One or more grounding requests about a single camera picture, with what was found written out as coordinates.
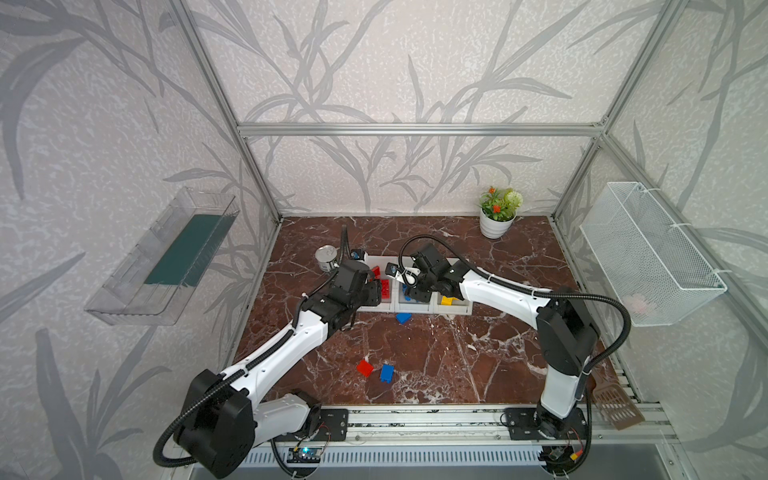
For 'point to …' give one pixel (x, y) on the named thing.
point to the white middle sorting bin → (404, 305)
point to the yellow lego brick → (447, 301)
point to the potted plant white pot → (498, 211)
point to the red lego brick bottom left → (365, 368)
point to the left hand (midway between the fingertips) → (377, 275)
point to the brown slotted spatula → (612, 398)
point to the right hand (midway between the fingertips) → (411, 270)
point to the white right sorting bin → (435, 306)
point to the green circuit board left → (304, 455)
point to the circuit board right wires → (565, 459)
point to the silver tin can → (325, 255)
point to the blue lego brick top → (403, 317)
